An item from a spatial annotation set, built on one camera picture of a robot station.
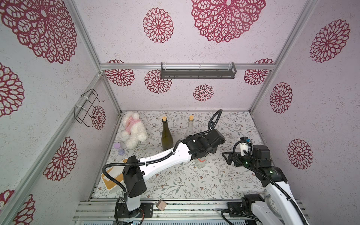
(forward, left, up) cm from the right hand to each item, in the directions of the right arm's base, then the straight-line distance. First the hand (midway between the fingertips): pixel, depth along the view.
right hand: (228, 152), depth 77 cm
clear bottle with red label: (+1, +14, -15) cm, 21 cm away
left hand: (+3, +11, +5) cm, 13 cm away
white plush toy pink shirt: (+20, +59, -9) cm, 63 cm away
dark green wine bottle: (+9, +35, +2) cm, 36 cm away
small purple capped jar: (+7, +68, -14) cm, 69 cm away
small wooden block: (-24, +36, -15) cm, 46 cm away
